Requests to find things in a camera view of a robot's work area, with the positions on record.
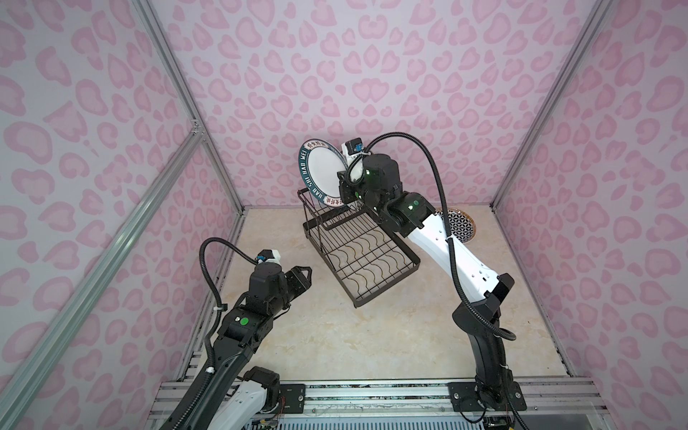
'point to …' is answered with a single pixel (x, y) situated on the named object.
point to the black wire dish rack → (365, 255)
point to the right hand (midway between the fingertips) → (340, 173)
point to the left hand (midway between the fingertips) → (309, 270)
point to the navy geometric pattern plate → (461, 225)
